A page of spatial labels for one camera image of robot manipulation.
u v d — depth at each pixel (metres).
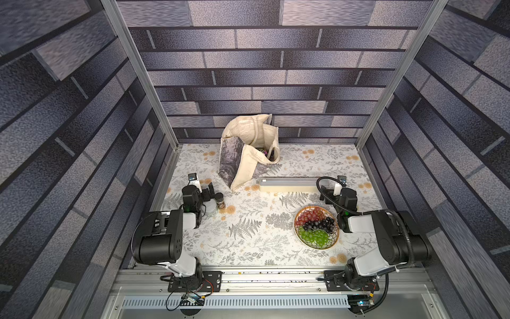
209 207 0.87
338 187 0.82
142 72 0.86
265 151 0.99
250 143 1.07
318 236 0.83
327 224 0.84
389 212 0.49
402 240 0.42
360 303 0.70
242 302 0.77
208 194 0.87
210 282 0.73
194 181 0.82
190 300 0.71
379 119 1.06
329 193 0.84
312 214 0.87
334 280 0.73
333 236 0.83
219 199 0.87
